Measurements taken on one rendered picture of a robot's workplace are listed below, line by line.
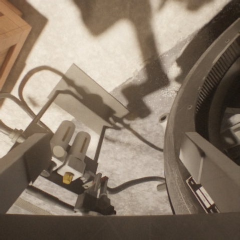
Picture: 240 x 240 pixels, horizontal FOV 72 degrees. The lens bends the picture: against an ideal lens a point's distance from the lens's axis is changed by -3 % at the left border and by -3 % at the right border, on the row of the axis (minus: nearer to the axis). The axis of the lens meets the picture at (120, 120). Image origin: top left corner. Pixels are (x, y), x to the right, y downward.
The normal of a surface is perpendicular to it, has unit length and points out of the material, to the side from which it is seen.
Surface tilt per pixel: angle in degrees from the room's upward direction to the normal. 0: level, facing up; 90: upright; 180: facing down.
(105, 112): 0
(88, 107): 0
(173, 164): 89
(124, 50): 0
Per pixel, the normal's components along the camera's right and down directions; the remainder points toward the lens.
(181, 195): -0.83, -0.46
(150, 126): -0.11, 0.63
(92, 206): 0.68, -0.51
